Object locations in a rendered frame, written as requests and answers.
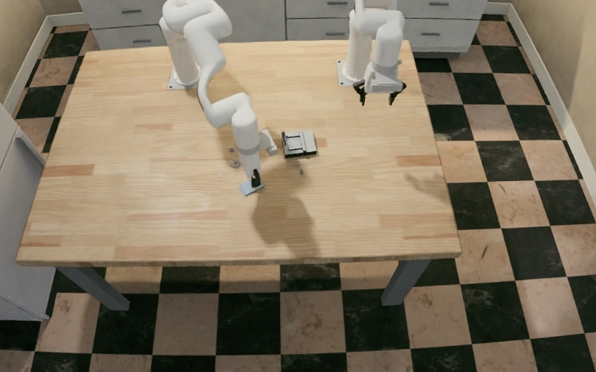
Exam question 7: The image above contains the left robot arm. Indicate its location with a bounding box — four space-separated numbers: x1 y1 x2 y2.
342 0 405 92

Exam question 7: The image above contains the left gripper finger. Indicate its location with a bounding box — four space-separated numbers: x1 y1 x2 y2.
353 79 367 106
389 82 407 106

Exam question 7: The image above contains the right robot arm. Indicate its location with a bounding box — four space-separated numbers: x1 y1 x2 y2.
159 0 278 156

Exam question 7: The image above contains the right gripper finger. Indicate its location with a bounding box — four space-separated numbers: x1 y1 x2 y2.
251 168 262 188

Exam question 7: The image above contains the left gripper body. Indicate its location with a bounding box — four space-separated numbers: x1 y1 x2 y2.
364 62 398 94

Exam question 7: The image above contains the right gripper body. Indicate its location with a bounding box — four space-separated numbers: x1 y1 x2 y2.
238 151 262 178

